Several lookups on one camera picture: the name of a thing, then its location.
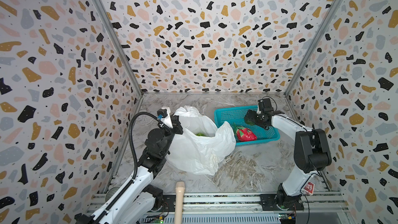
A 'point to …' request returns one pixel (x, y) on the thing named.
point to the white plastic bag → (202, 146)
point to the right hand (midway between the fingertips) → (249, 115)
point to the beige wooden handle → (180, 190)
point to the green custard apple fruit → (200, 134)
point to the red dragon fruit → (243, 134)
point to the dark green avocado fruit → (250, 122)
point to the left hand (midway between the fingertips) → (177, 110)
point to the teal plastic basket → (237, 115)
